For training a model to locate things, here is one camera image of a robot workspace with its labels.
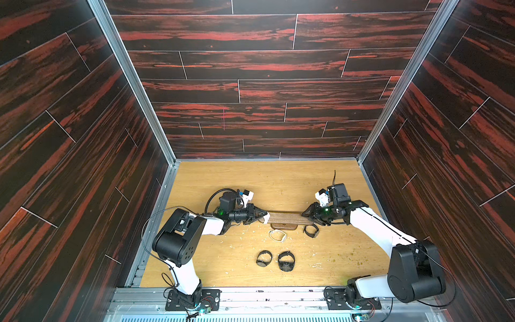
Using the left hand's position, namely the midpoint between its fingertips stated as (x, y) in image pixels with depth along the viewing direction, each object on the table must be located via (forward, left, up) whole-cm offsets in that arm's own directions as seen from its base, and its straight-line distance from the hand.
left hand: (267, 215), depth 86 cm
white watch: (-1, +1, -1) cm, 1 cm away
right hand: (+2, -18, -2) cm, 18 cm away
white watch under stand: (-8, -7, -7) cm, 13 cm away
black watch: (-18, +2, -7) cm, 19 cm away
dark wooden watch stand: (-1, -8, -2) cm, 9 cm away
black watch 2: (-19, -7, -6) cm, 21 cm away
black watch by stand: (-5, -20, -8) cm, 23 cm away
